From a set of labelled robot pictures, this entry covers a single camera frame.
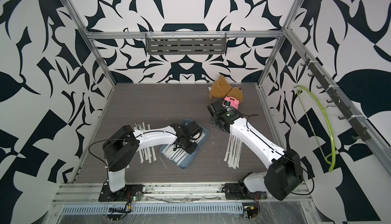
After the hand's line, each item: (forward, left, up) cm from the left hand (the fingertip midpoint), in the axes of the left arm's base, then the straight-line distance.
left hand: (193, 145), depth 88 cm
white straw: (-5, +9, -1) cm, 11 cm away
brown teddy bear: (+36, -20, +8) cm, 42 cm away
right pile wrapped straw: (-4, -23, -1) cm, 23 cm away
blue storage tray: (-8, +3, 0) cm, 9 cm away
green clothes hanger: (-9, -52, +33) cm, 62 cm away
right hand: (+8, -12, +14) cm, 20 cm away
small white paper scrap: (-8, +17, -2) cm, 19 cm away
